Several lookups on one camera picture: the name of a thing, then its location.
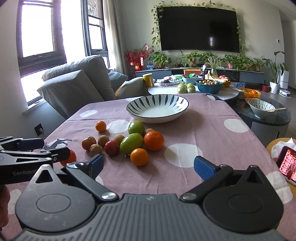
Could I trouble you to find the pink polka dot tablecloth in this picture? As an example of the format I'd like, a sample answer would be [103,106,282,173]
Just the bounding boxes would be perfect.
[2,93,295,240]

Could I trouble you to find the dark round side table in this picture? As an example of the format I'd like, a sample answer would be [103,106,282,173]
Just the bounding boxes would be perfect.
[226,96,292,146]

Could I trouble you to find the green apple front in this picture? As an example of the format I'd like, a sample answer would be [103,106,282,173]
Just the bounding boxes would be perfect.
[120,133,144,155]

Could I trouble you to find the dark red plum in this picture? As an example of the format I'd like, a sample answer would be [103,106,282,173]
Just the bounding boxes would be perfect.
[104,140,120,156]

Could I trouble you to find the green apple back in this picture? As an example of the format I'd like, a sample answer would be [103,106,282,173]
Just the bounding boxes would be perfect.
[128,120,145,136]

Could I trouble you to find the light blue tray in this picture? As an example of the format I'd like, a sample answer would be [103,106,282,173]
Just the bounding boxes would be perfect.
[182,76,202,85]

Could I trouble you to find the small orange tangerine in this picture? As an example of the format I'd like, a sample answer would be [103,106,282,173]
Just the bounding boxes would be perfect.
[95,120,107,133]

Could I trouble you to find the wooden spoon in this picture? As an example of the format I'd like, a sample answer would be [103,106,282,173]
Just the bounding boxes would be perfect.
[265,108,287,113]

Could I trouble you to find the tall potted plant white pot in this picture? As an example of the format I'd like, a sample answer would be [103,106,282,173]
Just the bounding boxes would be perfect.
[262,51,288,94]

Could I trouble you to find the orange under left gripper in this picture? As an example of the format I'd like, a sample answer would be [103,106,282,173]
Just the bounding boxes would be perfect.
[60,150,77,166]

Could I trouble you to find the black wall television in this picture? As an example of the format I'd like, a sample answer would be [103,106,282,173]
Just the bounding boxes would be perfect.
[157,6,240,53]

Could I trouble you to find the banana bunch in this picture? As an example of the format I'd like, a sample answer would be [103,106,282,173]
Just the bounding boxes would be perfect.
[207,70,230,84]

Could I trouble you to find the plate of green apples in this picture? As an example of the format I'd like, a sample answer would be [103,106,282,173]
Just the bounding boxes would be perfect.
[177,82,196,94]

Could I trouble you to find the grey sofa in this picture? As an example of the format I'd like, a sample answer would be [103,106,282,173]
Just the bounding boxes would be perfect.
[37,55,149,119]

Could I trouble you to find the orange fruit basket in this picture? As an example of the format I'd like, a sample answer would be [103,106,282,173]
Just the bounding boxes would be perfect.
[242,88,261,98]

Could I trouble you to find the red yellow plum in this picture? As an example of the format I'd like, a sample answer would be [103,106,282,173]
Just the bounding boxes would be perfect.
[81,136,96,151]

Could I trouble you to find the medium orange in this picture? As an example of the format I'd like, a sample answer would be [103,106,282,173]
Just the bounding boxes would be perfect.
[130,148,149,167]

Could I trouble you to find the blue bowl of longans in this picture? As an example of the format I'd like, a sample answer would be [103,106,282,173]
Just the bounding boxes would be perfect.
[196,80,223,94]

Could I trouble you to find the striped white ceramic bowl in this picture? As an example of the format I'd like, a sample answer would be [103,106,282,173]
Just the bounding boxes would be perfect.
[126,94,189,123]

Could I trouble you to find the glass plate with snacks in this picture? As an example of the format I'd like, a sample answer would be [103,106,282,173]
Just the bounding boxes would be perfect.
[157,78,182,87]

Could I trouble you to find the small striped bowl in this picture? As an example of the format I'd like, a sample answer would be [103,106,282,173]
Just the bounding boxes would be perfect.
[247,98,275,119]

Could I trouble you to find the yellow canister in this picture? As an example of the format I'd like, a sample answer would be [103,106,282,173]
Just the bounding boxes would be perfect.
[142,73,154,88]

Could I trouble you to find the large orange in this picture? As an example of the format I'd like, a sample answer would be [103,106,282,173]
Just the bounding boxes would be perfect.
[144,131,165,151]

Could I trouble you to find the green apple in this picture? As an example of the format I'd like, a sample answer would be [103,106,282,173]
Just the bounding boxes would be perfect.
[120,133,144,155]
[128,120,145,136]

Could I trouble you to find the brown longan fruit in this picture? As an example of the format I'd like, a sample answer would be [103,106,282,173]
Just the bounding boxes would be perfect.
[97,135,110,148]

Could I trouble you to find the red flower decoration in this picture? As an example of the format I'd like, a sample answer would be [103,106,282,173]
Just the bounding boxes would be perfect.
[124,44,154,72]

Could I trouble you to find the orange box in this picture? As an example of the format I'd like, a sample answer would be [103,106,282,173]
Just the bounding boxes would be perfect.
[184,69,201,76]

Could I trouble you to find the white round coffee table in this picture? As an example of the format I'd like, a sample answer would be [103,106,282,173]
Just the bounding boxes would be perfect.
[147,79,240,102]

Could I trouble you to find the tv console cabinet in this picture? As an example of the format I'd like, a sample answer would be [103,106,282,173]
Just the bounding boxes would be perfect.
[135,67,265,84]

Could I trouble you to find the window frame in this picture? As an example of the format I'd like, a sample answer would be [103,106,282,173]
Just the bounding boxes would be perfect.
[16,1,66,77]

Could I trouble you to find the smartphone with red screen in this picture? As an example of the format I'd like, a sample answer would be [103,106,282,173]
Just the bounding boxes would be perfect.
[276,146,296,186]

